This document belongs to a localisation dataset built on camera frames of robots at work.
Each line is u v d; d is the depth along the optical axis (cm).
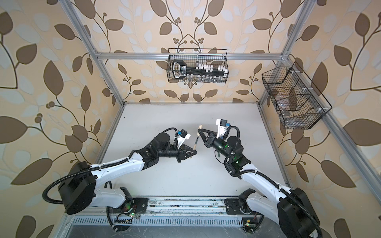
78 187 42
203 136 71
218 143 66
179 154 67
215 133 67
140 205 74
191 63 85
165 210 74
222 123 67
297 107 74
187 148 71
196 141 72
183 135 68
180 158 67
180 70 84
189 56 91
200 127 72
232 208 72
